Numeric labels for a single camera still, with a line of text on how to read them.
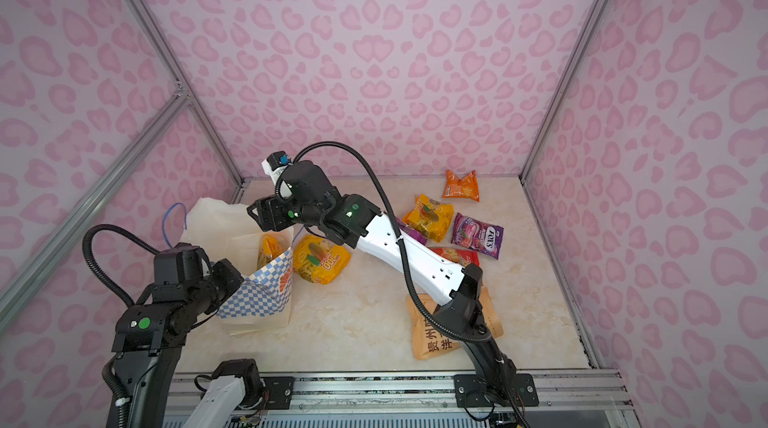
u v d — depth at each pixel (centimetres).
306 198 50
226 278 60
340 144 58
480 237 101
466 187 113
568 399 73
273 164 56
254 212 61
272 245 84
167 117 84
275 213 56
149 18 78
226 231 78
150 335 42
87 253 44
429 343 79
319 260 91
